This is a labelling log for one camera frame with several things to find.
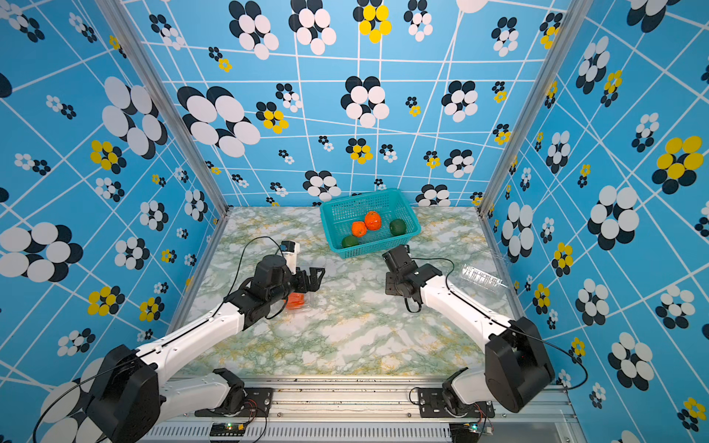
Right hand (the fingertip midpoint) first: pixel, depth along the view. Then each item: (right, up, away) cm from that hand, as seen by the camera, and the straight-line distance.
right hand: (400, 282), depth 86 cm
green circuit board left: (-48, -37, -14) cm, 62 cm away
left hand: (-26, +5, -3) cm, 27 cm away
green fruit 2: (-17, +12, +16) cm, 26 cm away
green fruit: (+2, +18, +20) cm, 27 cm away
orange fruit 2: (-13, +17, +22) cm, 31 cm away
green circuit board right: (+14, -36, -16) cm, 42 cm away
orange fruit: (-8, +20, +22) cm, 31 cm away
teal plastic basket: (-22, +21, +29) cm, 42 cm away
